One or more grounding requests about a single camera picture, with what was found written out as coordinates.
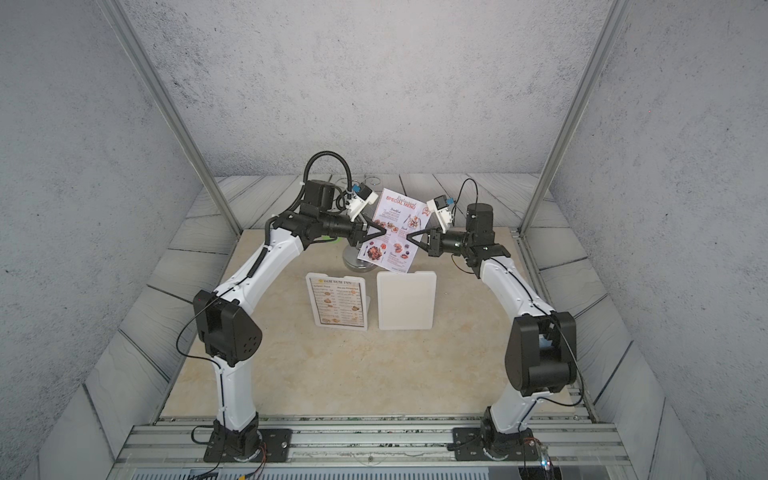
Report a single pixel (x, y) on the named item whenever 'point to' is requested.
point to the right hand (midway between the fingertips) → (410, 238)
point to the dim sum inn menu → (339, 301)
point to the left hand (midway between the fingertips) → (387, 231)
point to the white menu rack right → (406, 300)
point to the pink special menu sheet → (399, 216)
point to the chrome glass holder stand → (350, 254)
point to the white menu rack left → (366, 301)
